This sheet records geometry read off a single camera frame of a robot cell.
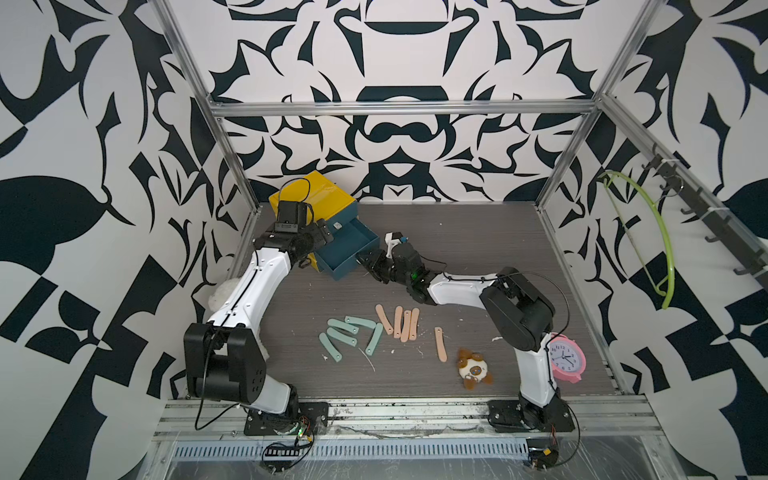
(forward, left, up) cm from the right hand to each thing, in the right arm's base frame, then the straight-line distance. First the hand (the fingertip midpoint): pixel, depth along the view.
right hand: (355, 254), depth 88 cm
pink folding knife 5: (-22, -24, -14) cm, 35 cm away
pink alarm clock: (-26, -57, -13) cm, 64 cm away
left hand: (+4, +12, +6) cm, 14 cm away
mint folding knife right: (-19, -5, -14) cm, 25 cm away
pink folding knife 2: (-15, -12, -14) cm, 24 cm away
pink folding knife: (-14, -8, -13) cm, 21 cm away
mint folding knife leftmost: (-23, +6, -14) cm, 28 cm away
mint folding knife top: (-15, -1, -14) cm, 20 cm away
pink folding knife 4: (-12, -18, -14) cm, 26 cm away
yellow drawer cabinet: (+15, +9, +8) cm, 19 cm away
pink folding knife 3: (-16, -14, -14) cm, 26 cm away
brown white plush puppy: (-29, -31, -12) cm, 44 cm away
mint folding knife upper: (-16, +4, -14) cm, 22 cm away
